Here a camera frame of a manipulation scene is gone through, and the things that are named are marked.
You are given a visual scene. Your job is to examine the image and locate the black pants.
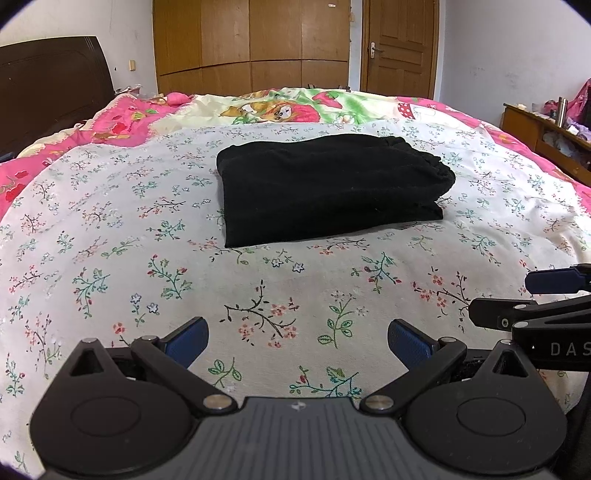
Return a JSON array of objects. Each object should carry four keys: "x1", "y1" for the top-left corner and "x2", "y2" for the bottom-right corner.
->
[{"x1": 216, "y1": 134, "x2": 456, "y2": 248}]

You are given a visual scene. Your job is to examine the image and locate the pink clothing pile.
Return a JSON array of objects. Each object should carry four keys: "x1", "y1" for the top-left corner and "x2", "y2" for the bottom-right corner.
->
[{"x1": 562, "y1": 79, "x2": 591, "y2": 142}]

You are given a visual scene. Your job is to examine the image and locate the wooden side desk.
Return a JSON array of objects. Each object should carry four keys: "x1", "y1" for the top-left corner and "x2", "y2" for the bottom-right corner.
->
[{"x1": 500, "y1": 104, "x2": 590, "y2": 187}]

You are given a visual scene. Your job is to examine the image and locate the floral bed quilt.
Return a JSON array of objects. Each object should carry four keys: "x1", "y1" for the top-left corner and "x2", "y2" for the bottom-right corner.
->
[{"x1": 1, "y1": 88, "x2": 590, "y2": 476}]

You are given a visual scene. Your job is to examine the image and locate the metal bottle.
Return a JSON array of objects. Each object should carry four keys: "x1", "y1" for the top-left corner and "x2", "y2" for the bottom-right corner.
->
[{"x1": 555, "y1": 97, "x2": 568, "y2": 128}]

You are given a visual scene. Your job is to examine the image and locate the wooden door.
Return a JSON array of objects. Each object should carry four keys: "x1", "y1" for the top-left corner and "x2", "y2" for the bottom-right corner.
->
[{"x1": 361, "y1": 0, "x2": 441, "y2": 99}]

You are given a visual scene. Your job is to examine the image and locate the dark wooden headboard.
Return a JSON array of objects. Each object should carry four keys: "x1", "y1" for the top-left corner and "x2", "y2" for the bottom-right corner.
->
[{"x1": 1, "y1": 36, "x2": 115, "y2": 159}]

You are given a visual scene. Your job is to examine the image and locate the wooden wardrobe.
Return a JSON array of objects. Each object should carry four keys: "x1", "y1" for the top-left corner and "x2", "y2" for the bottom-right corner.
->
[{"x1": 152, "y1": 0, "x2": 351, "y2": 96}]

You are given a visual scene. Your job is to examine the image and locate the door handle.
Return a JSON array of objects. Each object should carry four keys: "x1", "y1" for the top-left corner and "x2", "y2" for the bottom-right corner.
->
[{"x1": 369, "y1": 41, "x2": 384, "y2": 59}]

